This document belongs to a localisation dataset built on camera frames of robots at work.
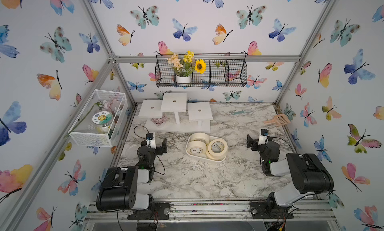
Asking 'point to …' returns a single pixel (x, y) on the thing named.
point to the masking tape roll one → (216, 149)
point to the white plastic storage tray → (202, 156)
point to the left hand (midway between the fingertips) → (159, 137)
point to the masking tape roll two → (196, 148)
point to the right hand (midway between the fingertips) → (257, 133)
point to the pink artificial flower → (158, 121)
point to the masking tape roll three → (201, 137)
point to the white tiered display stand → (181, 116)
